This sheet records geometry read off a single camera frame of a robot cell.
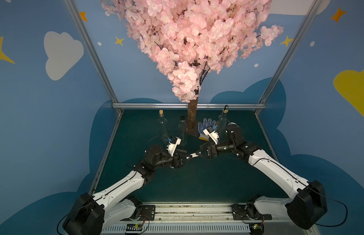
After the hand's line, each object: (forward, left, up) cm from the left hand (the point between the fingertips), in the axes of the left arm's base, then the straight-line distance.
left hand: (190, 152), depth 74 cm
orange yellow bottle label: (-2, -2, +2) cm, 4 cm away
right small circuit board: (-30, -35, -23) cm, 51 cm away
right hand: (+2, -6, +1) cm, 6 cm away
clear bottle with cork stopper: (+21, +16, -6) cm, 28 cm away
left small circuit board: (-31, +28, -24) cm, 47 cm away
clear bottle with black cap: (+17, +4, -1) cm, 18 cm away
